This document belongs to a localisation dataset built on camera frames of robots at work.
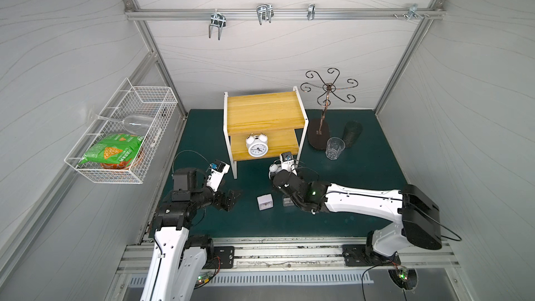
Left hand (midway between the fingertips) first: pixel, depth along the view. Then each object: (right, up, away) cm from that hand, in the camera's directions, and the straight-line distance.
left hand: (231, 187), depth 73 cm
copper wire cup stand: (+39, +20, +35) cm, 56 cm away
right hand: (+17, +4, +7) cm, 19 cm away
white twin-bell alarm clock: (+9, +15, +6) cm, 18 cm away
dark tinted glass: (+52, +21, +23) cm, 61 cm away
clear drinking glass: (+45, +13, +29) cm, 55 cm away
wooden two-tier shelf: (+12, +23, -1) cm, 26 cm away
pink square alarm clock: (+12, -9, +9) cm, 17 cm away
